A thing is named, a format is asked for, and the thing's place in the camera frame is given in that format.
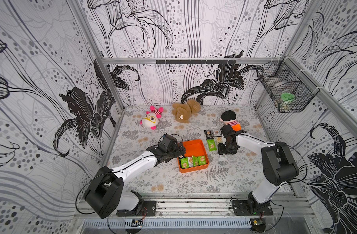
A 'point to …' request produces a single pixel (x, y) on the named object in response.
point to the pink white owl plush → (150, 119)
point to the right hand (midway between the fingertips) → (224, 150)
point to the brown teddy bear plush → (183, 111)
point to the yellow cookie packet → (219, 139)
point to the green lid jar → (287, 102)
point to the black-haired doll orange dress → (228, 117)
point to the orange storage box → (195, 147)
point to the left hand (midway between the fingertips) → (181, 154)
